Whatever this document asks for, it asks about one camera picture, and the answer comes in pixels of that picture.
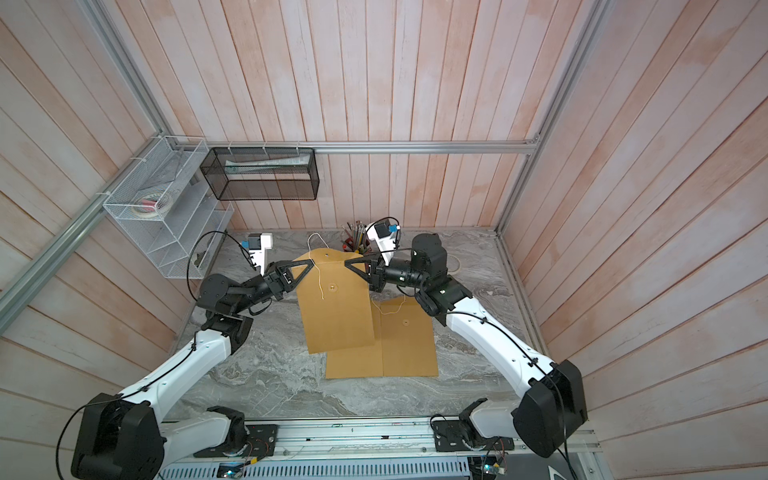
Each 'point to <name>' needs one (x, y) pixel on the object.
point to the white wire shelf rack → (183, 243)
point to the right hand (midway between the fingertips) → (346, 264)
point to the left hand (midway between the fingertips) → (314, 268)
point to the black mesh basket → (263, 173)
